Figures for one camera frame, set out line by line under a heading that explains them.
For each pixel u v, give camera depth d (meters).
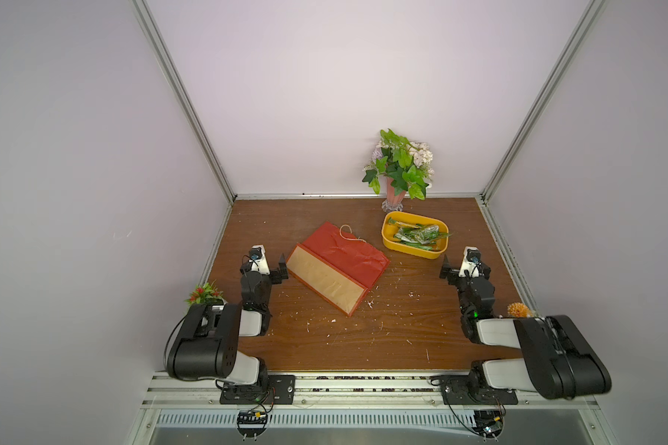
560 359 0.43
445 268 0.82
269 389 0.73
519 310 0.77
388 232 1.07
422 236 0.95
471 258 0.74
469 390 0.72
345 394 0.73
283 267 0.83
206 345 0.44
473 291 0.67
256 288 0.69
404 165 0.88
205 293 0.77
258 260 0.76
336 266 0.95
